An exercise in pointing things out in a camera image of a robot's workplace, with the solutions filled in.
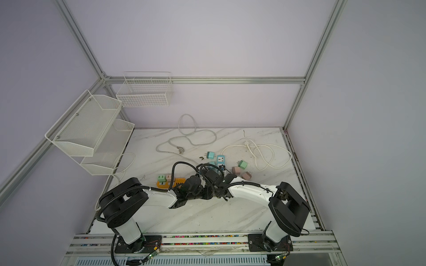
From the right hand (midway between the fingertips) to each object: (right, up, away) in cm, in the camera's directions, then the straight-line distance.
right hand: (218, 190), depth 86 cm
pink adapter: (+10, +9, +10) cm, 17 cm away
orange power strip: (-28, +2, +4) cm, 29 cm away
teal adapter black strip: (-5, +17, +18) cm, 25 cm away
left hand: (-1, -1, +1) cm, 2 cm away
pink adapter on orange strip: (-27, +7, +2) cm, 28 cm away
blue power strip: (+2, +14, +14) cm, 20 cm away
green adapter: (+15, +12, +14) cm, 24 cm away
